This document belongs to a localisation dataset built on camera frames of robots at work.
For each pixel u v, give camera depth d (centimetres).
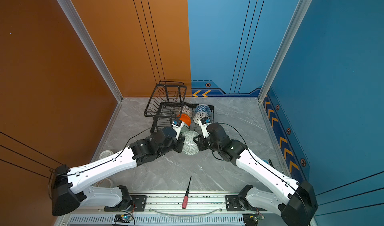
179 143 65
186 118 97
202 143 66
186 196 76
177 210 72
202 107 106
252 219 70
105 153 83
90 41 88
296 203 38
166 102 106
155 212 72
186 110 103
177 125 63
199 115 103
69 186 40
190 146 75
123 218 71
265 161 48
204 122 66
